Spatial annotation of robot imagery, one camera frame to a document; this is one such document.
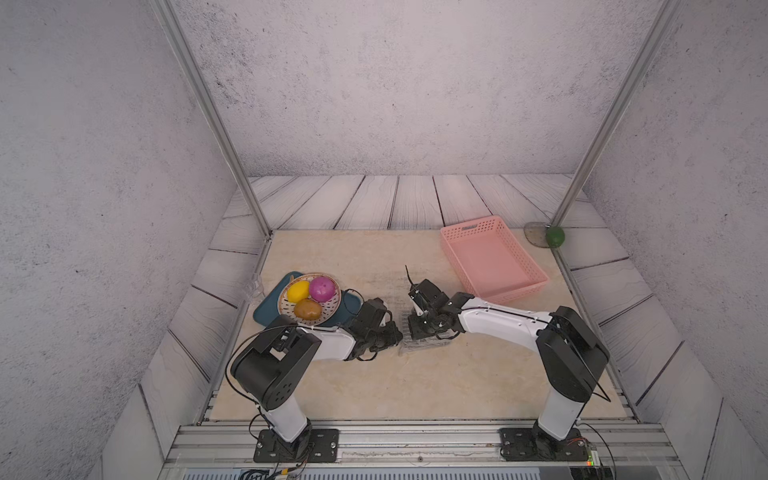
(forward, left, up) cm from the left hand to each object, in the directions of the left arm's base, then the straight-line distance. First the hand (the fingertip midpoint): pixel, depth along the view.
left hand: (408, 338), depth 90 cm
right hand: (+1, -1, +4) cm, 4 cm away
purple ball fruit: (+15, +27, +5) cm, 31 cm away
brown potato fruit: (+9, +31, +3) cm, 32 cm away
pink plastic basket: (+31, -34, -4) cm, 46 cm away
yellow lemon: (+15, +35, +4) cm, 38 cm away
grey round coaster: (+44, -53, 0) cm, 69 cm away
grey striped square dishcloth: (-2, 0, 0) cm, 2 cm away
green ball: (+40, -59, +1) cm, 71 cm away
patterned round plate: (+11, +25, -1) cm, 28 cm away
